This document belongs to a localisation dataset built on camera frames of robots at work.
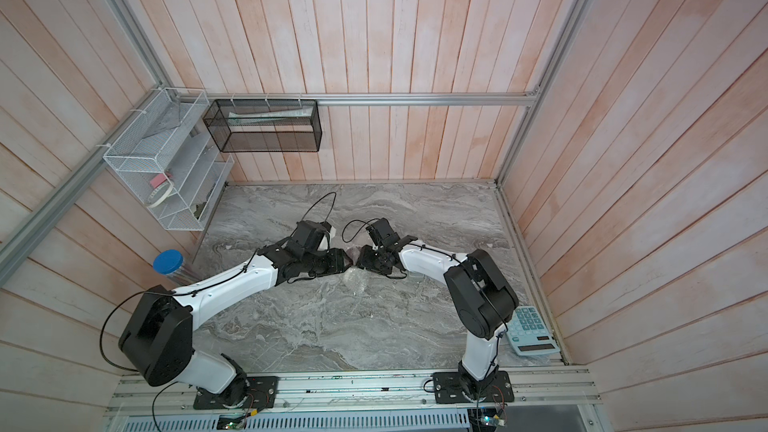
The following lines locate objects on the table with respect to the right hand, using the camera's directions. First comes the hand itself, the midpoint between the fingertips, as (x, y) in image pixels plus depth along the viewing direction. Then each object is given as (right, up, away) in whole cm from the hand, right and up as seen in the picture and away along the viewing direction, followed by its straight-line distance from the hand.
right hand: (361, 263), depth 93 cm
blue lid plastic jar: (-47, +3, -18) cm, 51 cm away
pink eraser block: (-56, +25, -11) cm, 63 cm away
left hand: (-4, 0, -8) cm, 9 cm away
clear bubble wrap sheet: (0, -4, -9) cm, 10 cm away
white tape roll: (-56, +21, -11) cm, 61 cm away
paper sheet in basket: (-38, +45, -3) cm, 59 cm away
